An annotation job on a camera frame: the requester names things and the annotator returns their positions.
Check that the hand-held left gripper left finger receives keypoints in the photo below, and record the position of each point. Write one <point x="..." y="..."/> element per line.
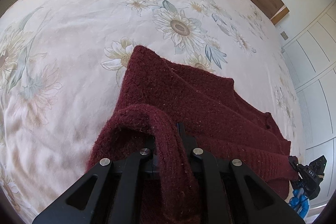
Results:
<point x="147" y="158"/>

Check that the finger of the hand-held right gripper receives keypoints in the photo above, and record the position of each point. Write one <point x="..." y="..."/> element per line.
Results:
<point x="294" y="163"/>

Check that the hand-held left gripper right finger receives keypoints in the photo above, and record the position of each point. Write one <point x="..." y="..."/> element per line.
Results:
<point x="187" y="142"/>

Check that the dark red knitted sweater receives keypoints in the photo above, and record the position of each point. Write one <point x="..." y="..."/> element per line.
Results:
<point x="197" y="98"/>

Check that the white panelled wardrobe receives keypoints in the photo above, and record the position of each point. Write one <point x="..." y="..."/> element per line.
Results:
<point x="315" y="56"/>

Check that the floral white bed blanket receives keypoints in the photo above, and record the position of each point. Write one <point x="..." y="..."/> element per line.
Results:
<point x="78" y="43"/>

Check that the beige wall socket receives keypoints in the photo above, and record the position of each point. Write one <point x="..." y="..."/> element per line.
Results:
<point x="283" y="35"/>

